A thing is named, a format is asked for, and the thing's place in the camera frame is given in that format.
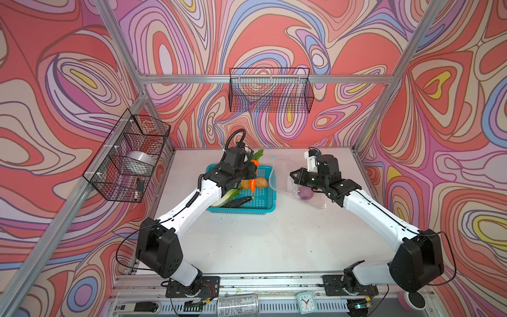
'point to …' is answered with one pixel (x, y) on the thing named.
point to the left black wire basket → (107, 170)
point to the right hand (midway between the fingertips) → (291, 177)
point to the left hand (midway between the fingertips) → (257, 165)
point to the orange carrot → (255, 160)
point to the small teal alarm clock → (307, 303)
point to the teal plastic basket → (264, 201)
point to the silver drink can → (237, 306)
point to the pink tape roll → (412, 300)
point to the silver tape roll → (140, 163)
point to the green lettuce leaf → (230, 195)
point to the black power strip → (146, 306)
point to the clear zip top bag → (281, 181)
